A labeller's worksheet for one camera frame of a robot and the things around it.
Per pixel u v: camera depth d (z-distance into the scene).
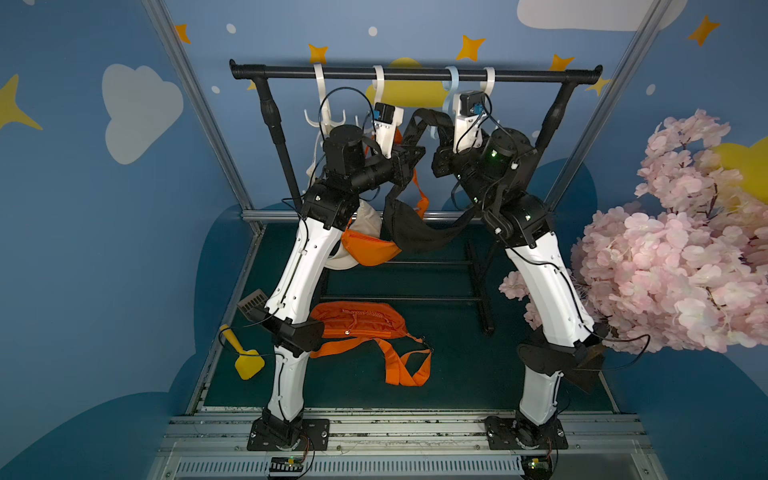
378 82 0.51
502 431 0.76
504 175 0.41
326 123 0.61
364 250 0.82
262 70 0.52
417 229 0.73
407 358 0.87
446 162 0.52
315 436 0.75
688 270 0.41
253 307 0.50
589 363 0.85
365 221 0.82
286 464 0.73
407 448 0.73
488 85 0.52
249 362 0.85
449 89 0.53
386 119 0.52
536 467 0.73
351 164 0.46
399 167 0.55
